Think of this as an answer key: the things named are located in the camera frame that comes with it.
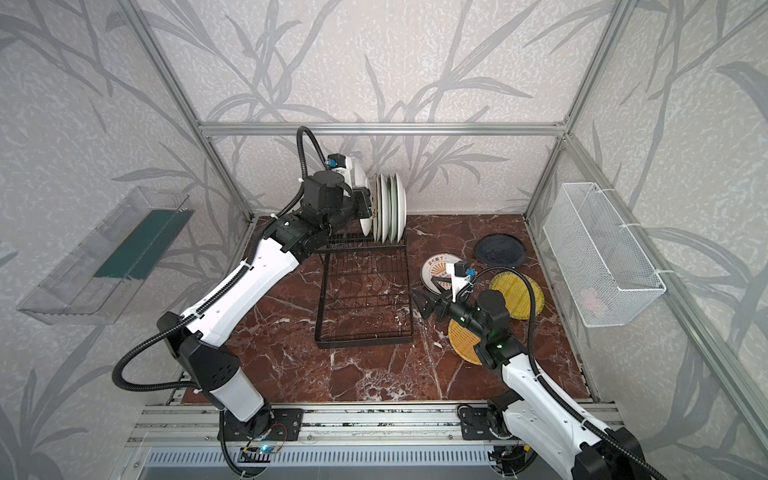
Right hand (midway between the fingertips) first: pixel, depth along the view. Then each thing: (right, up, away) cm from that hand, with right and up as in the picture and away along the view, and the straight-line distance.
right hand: (421, 285), depth 74 cm
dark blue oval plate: (+32, +8, +36) cm, 49 cm away
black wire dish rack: (-18, -6, +24) cm, 30 cm away
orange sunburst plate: (+7, +2, +31) cm, 32 cm away
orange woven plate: (+13, -18, +13) cm, 26 cm away
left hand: (-12, +23, -2) cm, 26 cm away
